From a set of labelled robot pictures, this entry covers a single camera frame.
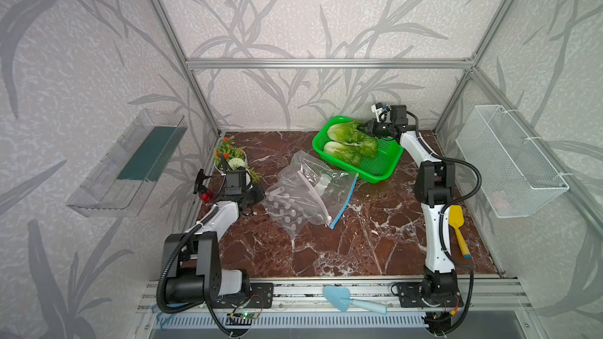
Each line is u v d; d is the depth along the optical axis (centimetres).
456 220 91
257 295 73
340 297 74
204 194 86
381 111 96
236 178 71
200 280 42
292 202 93
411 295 73
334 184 102
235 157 92
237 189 71
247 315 71
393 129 85
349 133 98
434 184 64
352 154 98
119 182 64
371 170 105
